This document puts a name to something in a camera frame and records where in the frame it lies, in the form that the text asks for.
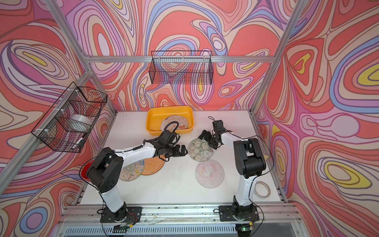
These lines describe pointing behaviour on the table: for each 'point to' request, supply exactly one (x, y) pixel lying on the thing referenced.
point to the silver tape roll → (80, 123)
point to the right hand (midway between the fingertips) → (203, 143)
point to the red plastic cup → (84, 171)
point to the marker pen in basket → (80, 139)
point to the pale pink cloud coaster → (209, 174)
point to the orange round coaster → (153, 164)
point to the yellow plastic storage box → (155, 114)
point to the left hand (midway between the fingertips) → (184, 153)
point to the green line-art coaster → (200, 150)
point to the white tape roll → (269, 192)
